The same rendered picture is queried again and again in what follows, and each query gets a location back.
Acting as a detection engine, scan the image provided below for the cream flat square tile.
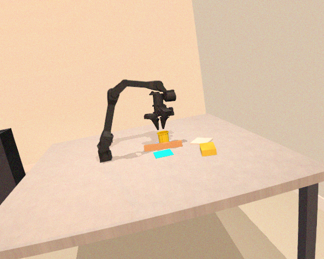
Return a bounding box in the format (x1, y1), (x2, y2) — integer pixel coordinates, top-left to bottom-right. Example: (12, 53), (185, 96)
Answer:
(190, 138), (213, 145)

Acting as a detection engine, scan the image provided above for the yellow cup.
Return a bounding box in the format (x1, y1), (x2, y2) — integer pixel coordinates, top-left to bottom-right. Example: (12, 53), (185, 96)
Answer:
(157, 131), (169, 143)

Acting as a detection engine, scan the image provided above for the orange wooden plank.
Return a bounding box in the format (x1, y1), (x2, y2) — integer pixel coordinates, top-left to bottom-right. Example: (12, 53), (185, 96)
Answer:
(144, 140), (183, 152)

